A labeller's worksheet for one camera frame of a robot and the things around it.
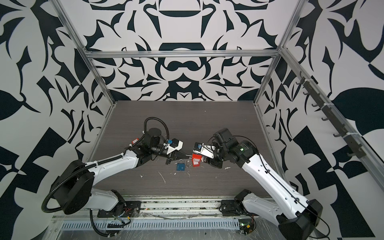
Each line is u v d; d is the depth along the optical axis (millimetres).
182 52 908
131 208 730
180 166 871
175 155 673
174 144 617
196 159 712
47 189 707
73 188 420
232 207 746
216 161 632
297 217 377
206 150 605
